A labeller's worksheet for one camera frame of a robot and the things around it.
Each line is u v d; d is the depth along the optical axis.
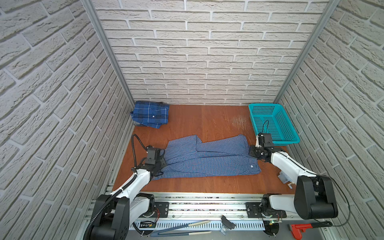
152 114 1.03
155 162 0.68
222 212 0.74
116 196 0.43
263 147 0.70
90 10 0.70
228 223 0.70
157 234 0.67
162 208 0.74
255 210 0.74
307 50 0.84
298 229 0.68
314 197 0.42
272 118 1.14
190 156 0.89
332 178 0.43
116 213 0.41
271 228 0.71
